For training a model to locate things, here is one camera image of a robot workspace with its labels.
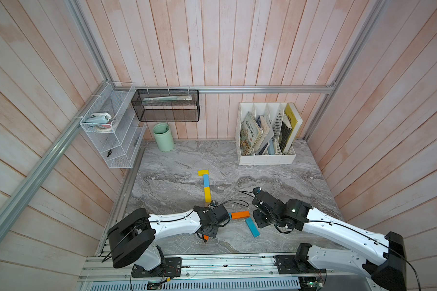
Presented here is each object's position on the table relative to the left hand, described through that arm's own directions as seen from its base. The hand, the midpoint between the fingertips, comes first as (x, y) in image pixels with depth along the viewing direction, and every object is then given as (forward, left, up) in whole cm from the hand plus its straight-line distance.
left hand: (207, 231), depth 83 cm
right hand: (+4, -22, +11) cm, 24 cm away
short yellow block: (+33, +4, 0) cm, 33 cm away
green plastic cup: (+51, +28, +12) cm, 59 cm away
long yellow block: (+20, +1, +1) cm, 20 cm away
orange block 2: (-5, 0, +9) cm, 10 cm away
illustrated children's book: (+50, -24, +16) cm, 58 cm away
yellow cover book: (+58, -46, +27) cm, 79 cm away
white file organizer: (+43, -34, +8) cm, 56 cm away
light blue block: (+25, +1, +1) cm, 25 cm away
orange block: (+8, -16, 0) cm, 18 cm away
